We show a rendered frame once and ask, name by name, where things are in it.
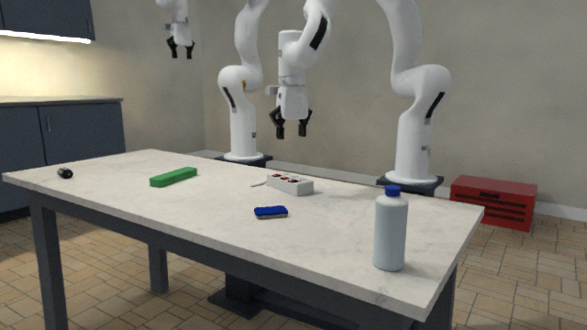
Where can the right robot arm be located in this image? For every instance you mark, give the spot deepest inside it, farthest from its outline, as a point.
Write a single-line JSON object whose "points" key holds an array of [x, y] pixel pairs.
{"points": [[233, 80]]}

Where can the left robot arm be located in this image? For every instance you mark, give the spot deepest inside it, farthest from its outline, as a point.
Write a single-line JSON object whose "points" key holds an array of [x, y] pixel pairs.
{"points": [[429, 85]]}

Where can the white bottle with blue cap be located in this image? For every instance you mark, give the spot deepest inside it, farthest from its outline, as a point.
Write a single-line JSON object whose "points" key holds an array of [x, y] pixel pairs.
{"points": [[391, 211]]}

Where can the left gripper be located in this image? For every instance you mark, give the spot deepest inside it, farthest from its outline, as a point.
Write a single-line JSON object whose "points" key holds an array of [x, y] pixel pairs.
{"points": [[293, 106]]}

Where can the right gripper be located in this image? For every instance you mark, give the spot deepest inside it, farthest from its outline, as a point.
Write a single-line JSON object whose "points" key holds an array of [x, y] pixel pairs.
{"points": [[180, 35]]}

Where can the white power strip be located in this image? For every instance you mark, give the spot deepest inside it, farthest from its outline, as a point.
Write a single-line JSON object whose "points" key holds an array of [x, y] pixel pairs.
{"points": [[288, 183]]}

